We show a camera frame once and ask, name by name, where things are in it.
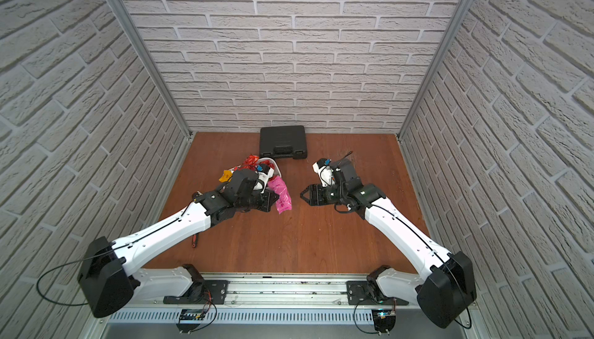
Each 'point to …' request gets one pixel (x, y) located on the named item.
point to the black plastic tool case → (283, 142)
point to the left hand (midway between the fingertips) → (282, 193)
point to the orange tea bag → (227, 176)
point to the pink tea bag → (284, 202)
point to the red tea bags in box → (250, 162)
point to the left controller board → (189, 314)
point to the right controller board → (384, 320)
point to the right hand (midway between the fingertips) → (310, 194)
